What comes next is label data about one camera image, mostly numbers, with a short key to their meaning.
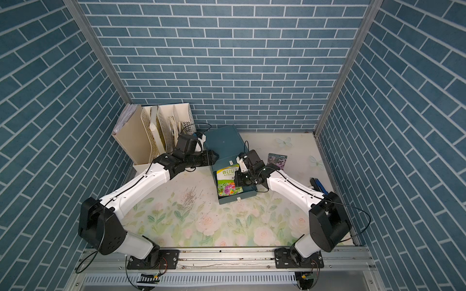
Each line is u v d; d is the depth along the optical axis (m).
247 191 0.80
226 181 0.83
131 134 0.84
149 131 0.88
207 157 0.72
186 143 0.61
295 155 1.08
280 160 1.05
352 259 0.76
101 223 0.42
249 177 0.64
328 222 0.43
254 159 0.66
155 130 0.89
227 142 0.89
